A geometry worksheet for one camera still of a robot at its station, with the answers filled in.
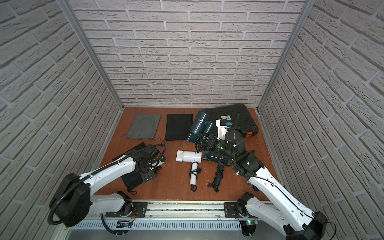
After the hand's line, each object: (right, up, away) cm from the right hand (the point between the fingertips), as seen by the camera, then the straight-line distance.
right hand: (203, 135), depth 68 cm
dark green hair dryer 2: (+12, -17, +18) cm, 28 cm away
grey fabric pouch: (-42, +3, +39) cm, 58 cm away
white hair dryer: (-5, -15, +19) cm, 25 cm away
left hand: (-31, -21, +16) cm, 41 cm away
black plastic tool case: (+28, +10, +43) cm, 53 cm away
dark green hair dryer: (0, +5, -1) cm, 5 cm away
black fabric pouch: (-17, +3, +40) cm, 43 cm away
